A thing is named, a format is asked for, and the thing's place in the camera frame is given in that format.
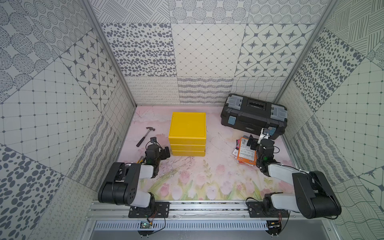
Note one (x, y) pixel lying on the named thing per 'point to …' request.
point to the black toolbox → (251, 115)
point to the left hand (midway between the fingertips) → (159, 146)
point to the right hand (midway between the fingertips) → (259, 138)
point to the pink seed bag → (236, 152)
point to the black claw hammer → (142, 138)
